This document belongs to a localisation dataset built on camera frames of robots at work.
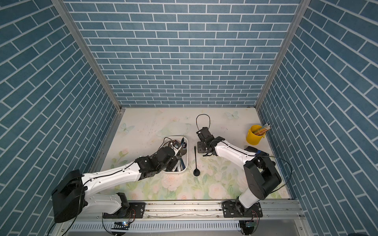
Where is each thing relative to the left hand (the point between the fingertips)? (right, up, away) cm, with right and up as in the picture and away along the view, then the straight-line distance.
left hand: (178, 157), depth 83 cm
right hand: (+14, +4, +8) cm, 17 cm away
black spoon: (+10, -9, +3) cm, 14 cm away
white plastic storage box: (+1, -6, +5) cm, 8 cm away
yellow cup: (+48, +9, +14) cm, 51 cm away
